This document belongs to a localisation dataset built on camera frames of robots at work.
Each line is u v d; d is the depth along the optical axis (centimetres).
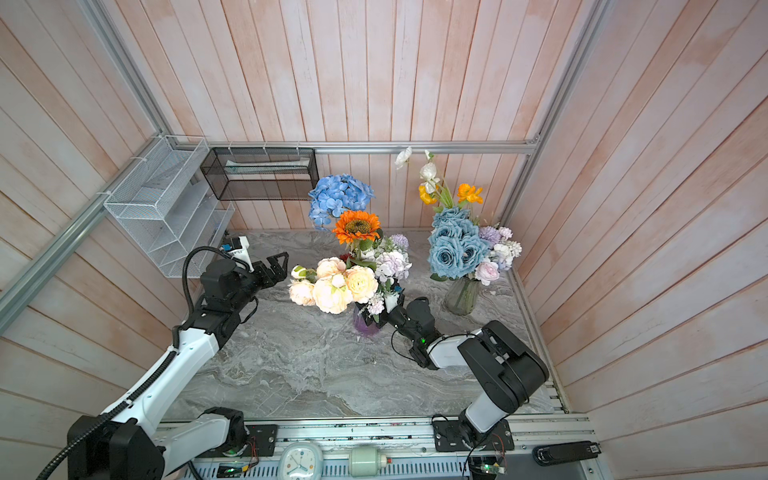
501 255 75
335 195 65
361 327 93
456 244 65
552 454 67
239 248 68
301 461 69
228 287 59
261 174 105
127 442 38
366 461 64
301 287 58
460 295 91
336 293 55
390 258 70
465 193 74
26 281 54
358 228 60
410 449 73
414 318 67
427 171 82
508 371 46
